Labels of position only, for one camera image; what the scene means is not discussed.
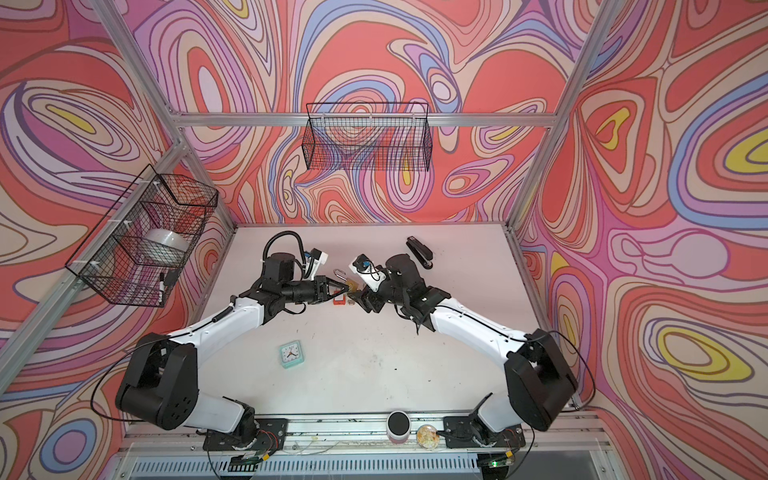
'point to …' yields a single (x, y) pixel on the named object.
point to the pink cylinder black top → (398, 426)
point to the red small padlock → (339, 300)
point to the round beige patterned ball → (427, 436)
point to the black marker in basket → (161, 288)
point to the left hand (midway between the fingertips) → (348, 288)
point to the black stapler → (423, 254)
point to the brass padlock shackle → (352, 285)
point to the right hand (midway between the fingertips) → (363, 288)
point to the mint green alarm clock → (291, 354)
